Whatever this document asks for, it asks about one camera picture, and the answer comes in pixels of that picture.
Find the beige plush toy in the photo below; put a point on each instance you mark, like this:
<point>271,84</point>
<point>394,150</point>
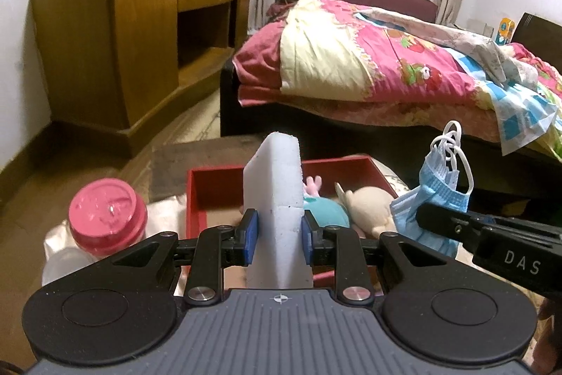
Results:
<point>369,203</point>

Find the white sponge block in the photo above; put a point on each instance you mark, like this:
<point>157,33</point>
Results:
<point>276,190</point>

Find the brown floor mat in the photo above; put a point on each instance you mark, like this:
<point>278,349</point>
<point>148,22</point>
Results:
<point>197,153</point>

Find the dark wooden headboard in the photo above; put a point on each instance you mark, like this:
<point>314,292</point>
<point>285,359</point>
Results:
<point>540,34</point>

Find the pink pig plush toy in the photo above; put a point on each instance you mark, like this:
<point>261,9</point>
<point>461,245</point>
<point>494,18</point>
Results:
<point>325,212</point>

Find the bed with pink quilt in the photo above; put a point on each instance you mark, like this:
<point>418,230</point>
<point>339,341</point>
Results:
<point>333,58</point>

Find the pink lidded cup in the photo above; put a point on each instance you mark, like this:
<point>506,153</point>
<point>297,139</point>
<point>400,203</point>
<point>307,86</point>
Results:
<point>105,208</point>

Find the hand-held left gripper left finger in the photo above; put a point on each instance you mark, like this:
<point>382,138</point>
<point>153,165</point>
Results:
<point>251,236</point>

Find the clear glass jar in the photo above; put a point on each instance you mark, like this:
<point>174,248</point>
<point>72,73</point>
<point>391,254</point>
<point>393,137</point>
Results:
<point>61,265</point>

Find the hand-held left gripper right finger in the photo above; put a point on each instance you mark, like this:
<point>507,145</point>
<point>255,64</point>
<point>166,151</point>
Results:
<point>307,236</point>

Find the yellow box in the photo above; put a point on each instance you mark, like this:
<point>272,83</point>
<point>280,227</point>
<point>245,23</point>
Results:
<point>506,30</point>

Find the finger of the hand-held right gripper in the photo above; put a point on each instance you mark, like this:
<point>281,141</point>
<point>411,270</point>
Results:
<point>448,225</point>

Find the wooden cabinet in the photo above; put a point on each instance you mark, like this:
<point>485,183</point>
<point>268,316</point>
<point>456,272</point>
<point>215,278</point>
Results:
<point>109,50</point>

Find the red cardboard box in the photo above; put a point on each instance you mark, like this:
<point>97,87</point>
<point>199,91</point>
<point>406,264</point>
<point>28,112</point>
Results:
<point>210,181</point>

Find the person's right hand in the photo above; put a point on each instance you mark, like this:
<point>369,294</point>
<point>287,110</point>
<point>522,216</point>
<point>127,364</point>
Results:
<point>551,331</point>

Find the blue face mask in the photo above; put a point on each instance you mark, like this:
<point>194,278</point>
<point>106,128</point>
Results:
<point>434,190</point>

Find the white floral cloth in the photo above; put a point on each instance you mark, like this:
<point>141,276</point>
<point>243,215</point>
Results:
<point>162,212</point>

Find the blue checked sheet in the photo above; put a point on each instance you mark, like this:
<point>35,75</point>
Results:
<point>518,102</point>

